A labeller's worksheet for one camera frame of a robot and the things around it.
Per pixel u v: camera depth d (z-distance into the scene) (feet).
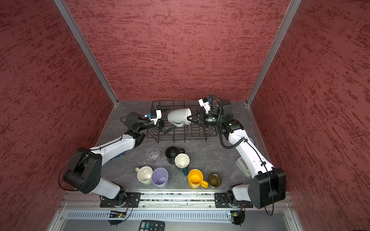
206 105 2.27
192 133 3.19
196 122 2.15
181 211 2.33
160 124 2.21
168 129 2.16
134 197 2.47
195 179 2.66
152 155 2.95
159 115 1.98
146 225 2.19
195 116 2.24
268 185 1.30
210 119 2.10
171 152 2.82
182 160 2.65
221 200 2.43
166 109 2.29
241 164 2.75
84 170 1.46
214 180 2.65
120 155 1.86
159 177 2.65
